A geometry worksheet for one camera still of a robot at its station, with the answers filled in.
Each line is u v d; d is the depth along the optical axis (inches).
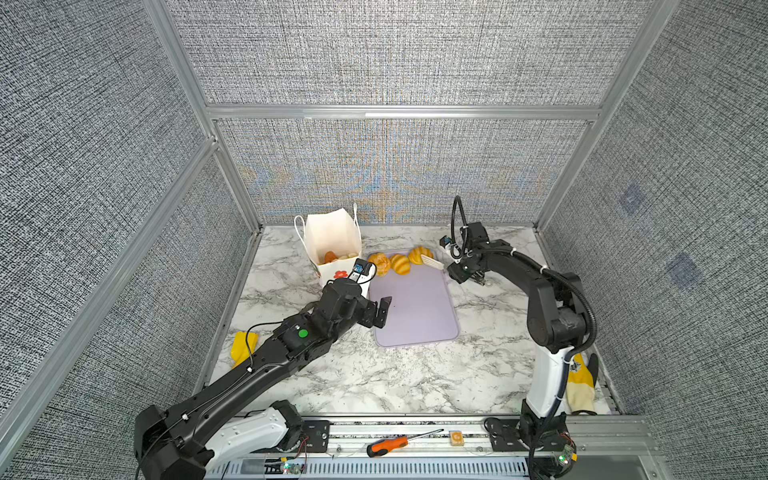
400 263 40.7
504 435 28.8
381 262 40.4
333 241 38.3
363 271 24.2
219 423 16.4
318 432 28.9
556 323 20.9
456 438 28.7
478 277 36.4
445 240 35.8
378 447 27.6
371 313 25.2
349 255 39.0
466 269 33.9
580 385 31.1
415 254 41.7
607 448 29.5
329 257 39.5
